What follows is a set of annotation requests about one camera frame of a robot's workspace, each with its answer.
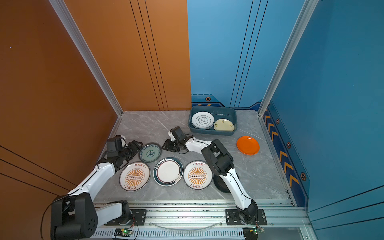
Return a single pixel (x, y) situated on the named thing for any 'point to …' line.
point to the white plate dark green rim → (168, 171)
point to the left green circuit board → (123, 232)
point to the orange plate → (248, 145)
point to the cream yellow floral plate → (223, 124)
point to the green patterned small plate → (149, 152)
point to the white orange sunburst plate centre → (198, 175)
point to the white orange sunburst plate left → (134, 176)
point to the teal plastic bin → (218, 112)
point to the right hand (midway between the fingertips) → (162, 148)
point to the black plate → (220, 184)
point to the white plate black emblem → (202, 120)
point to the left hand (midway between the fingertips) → (140, 144)
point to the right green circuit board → (252, 233)
